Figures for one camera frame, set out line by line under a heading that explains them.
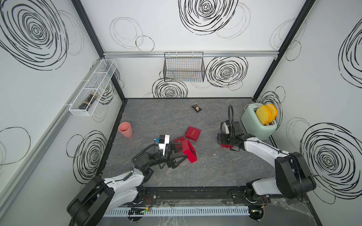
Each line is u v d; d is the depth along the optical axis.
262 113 0.86
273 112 0.83
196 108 1.12
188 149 0.60
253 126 0.87
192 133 0.95
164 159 0.60
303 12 0.74
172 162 0.60
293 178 0.43
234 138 0.69
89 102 0.66
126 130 0.89
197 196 0.76
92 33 0.81
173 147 0.70
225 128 0.79
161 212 0.69
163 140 0.60
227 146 0.92
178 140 0.93
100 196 0.42
